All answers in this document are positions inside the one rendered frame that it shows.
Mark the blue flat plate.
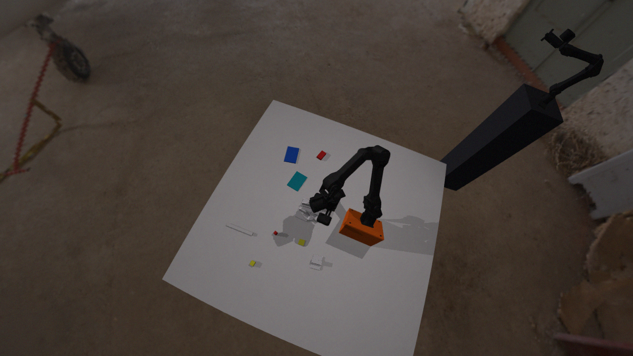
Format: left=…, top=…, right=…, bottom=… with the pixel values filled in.
left=284, top=146, right=299, bottom=163

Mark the teal flat rectangular plate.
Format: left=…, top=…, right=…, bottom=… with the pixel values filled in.
left=287, top=172, right=307, bottom=191

